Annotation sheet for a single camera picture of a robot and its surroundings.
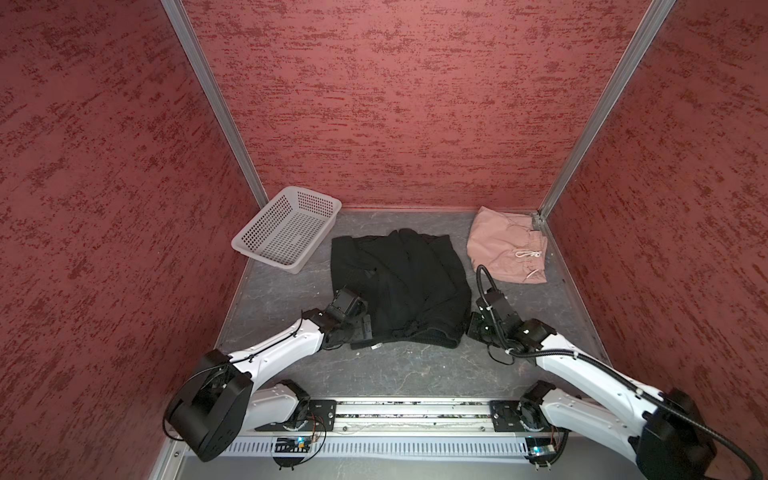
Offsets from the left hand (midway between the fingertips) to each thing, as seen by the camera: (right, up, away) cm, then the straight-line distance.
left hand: (356, 337), depth 86 cm
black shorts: (+17, +14, +11) cm, 25 cm away
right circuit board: (+47, -22, -16) cm, 54 cm away
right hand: (+31, +2, -3) cm, 31 cm away
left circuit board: (-14, -21, -15) cm, 29 cm away
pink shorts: (+51, +26, +19) cm, 61 cm away
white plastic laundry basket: (-29, +32, +27) cm, 51 cm away
